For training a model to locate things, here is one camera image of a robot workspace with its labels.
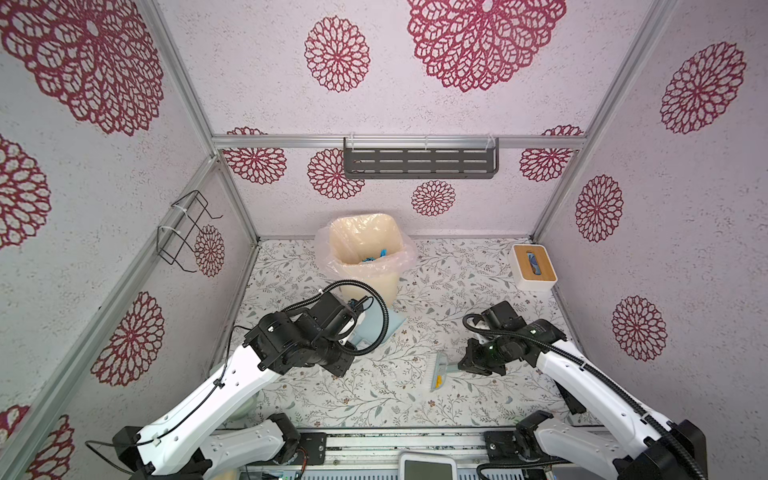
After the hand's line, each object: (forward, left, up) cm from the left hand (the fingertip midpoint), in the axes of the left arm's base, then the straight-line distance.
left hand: (345, 362), depth 67 cm
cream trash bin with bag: (+38, -3, -3) cm, 38 cm away
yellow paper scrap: (+2, -24, -19) cm, 31 cm away
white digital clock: (-18, -18, -16) cm, 30 cm away
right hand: (+3, -28, -9) cm, 29 cm away
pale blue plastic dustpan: (+13, -6, -9) cm, 17 cm away
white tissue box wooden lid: (+42, -63, -18) cm, 78 cm away
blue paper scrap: (+39, -9, -7) cm, 40 cm away
